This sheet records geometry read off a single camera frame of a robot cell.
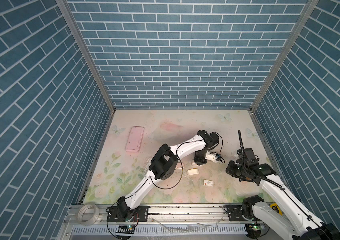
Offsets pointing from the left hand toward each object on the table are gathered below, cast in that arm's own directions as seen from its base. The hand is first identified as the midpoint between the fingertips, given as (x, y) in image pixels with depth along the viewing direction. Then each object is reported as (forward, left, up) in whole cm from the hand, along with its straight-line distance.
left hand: (199, 162), depth 92 cm
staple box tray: (-6, +4, 0) cm, 7 cm away
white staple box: (-13, -3, +1) cm, 14 cm away
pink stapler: (-3, +12, +1) cm, 13 cm away
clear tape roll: (-24, +61, +2) cm, 66 cm away
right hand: (-7, -12, +8) cm, 16 cm away
